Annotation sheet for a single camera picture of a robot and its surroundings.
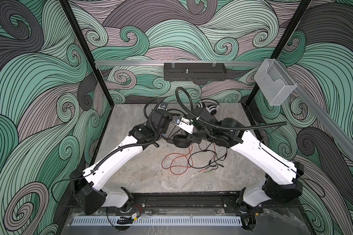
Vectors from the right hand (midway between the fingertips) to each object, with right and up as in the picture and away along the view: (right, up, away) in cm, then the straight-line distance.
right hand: (190, 125), depth 66 cm
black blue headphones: (-4, -8, +4) cm, 10 cm away
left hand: (-15, +4, +9) cm, 17 cm away
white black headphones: (+22, +9, +41) cm, 47 cm away
